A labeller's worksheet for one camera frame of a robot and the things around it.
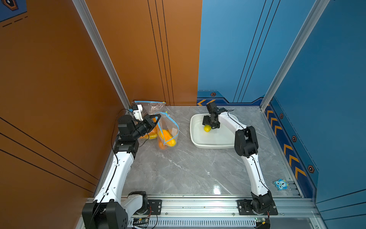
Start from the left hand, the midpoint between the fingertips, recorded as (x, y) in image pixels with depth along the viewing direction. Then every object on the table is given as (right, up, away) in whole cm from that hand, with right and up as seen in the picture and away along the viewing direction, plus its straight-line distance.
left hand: (161, 114), depth 72 cm
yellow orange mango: (+28, -9, +30) cm, 42 cm away
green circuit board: (-10, -55, 0) cm, 56 cm away
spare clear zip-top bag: (+2, -10, +8) cm, 13 cm away
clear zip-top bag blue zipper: (-16, +5, +36) cm, 39 cm away
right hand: (+29, -6, +36) cm, 46 cm away
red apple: (+5, -15, +3) cm, 16 cm away
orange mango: (+3, -13, +3) cm, 14 cm away
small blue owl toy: (+66, -39, +7) cm, 77 cm away
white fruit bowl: (+37, -16, +27) cm, 49 cm away
